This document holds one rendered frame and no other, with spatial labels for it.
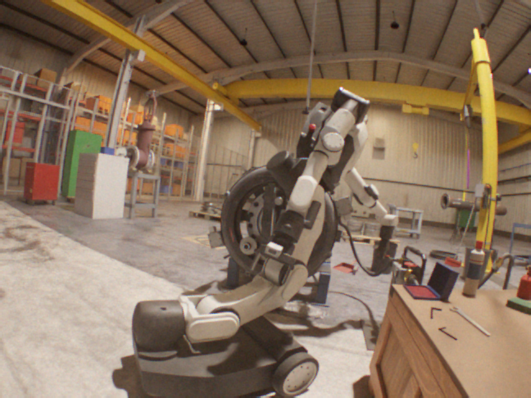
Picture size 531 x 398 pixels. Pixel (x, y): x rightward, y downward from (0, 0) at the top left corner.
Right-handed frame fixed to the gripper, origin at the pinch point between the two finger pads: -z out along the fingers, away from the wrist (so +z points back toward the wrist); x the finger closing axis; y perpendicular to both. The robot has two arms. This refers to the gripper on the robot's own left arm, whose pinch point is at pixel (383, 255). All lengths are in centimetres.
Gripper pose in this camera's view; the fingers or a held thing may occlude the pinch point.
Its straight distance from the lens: 178.8
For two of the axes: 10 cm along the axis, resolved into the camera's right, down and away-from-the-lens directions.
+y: -7.4, -1.0, 6.7
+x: 6.6, 0.7, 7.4
